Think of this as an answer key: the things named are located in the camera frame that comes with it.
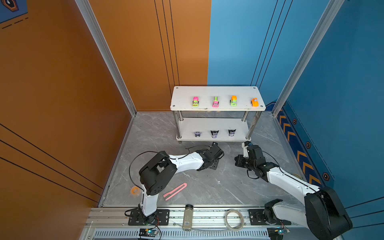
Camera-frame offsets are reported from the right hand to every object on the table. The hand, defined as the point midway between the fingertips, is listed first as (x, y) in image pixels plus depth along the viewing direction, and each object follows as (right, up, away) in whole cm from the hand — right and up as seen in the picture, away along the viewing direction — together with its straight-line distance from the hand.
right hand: (233, 158), depth 88 cm
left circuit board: (-45, -31, -17) cm, 57 cm away
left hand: (-11, -2, +3) cm, 12 cm away
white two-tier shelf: (-30, +18, +16) cm, 38 cm away
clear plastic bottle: (-26, -24, -18) cm, 40 cm away
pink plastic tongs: (-38, -17, -9) cm, 43 cm away
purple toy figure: (-21, +14, +6) cm, 26 cm away
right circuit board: (+16, -31, -18) cm, 40 cm away
